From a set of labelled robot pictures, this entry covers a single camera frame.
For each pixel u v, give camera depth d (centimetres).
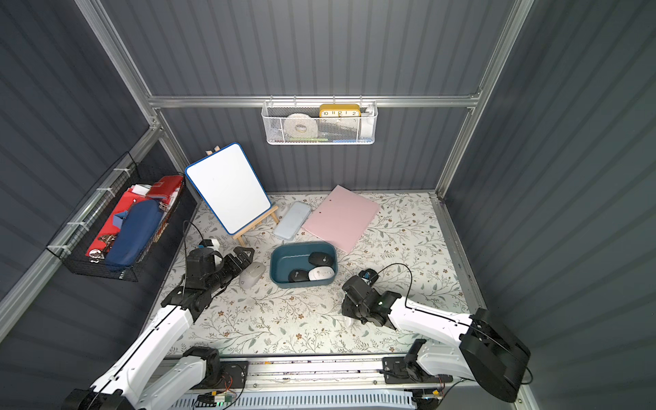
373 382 73
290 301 89
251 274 91
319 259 98
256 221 101
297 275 91
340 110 87
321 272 89
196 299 58
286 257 98
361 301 64
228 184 89
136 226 71
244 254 74
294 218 112
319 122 88
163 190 79
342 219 112
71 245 61
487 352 41
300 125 84
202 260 61
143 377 45
